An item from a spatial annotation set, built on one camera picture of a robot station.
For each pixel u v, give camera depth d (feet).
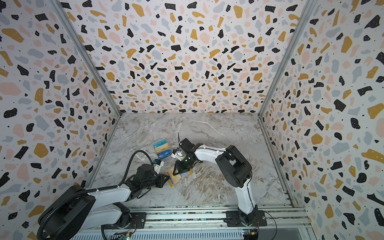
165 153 3.11
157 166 2.63
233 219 2.45
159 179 2.54
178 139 2.54
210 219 2.50
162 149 3.11
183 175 2.81
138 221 2.40
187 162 2.62
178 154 2.74
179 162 2.66
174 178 2.82
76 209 1.38
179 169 2.58
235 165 1.82
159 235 2.30
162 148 3.13
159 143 3.13
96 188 1.61
